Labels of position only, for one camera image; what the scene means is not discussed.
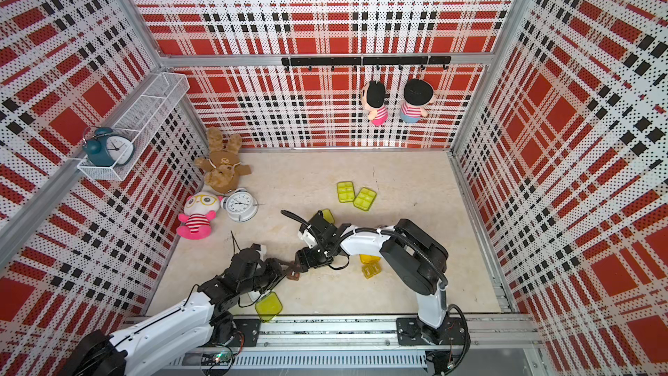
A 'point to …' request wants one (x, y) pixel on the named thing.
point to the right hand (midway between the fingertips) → (308, 266)
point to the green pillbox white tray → (364, 198)
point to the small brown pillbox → (293, 275)
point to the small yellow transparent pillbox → (370, 266)
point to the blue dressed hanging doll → (417, 94)
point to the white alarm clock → (240, 204)
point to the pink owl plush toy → (200, 209)
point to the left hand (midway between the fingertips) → (295, 268)
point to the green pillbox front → (269, 306)
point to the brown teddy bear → (223, 165)
